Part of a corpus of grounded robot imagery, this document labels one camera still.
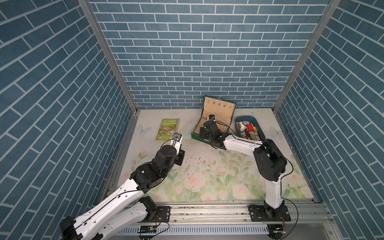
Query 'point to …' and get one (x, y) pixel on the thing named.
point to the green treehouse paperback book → (167, 128)
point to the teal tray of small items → (247, 126)
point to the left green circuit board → (148, 229)
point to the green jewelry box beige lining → (221, 111)
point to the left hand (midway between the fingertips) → (184, 146)
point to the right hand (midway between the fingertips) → (204, 130)
